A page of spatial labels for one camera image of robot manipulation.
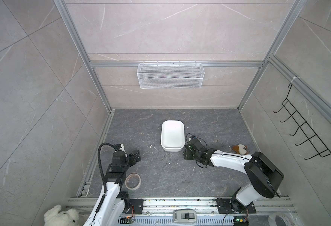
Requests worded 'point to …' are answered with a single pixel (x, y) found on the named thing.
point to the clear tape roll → (271, 220)
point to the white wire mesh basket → (171, 76)
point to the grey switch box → (185, 216)
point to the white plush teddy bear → (54, 217)
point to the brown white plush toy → (241, 149)
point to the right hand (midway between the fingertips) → (187, 153)
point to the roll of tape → (132, 181)
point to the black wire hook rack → (321, 149)
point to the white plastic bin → (172, 135)
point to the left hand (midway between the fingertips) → (134, 152)
